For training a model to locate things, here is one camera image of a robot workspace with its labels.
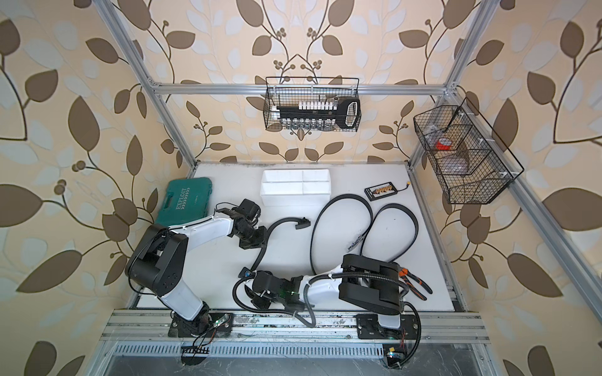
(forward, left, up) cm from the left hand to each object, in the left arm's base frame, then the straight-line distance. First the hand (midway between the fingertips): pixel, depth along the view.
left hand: (264, 241), depth 91 cm
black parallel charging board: (+27, -51, 0) cm, 58 cm away
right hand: (-18, +2, -2) cm, 18 cm away
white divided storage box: (+26, -11, +1) cm, 28 cm away
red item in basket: (+22, -64, +32) cm, 75 cm away
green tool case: (+18, +36, +2) cm, 41 cm away
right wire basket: (+11, -69, +33) cm, 77 cm away
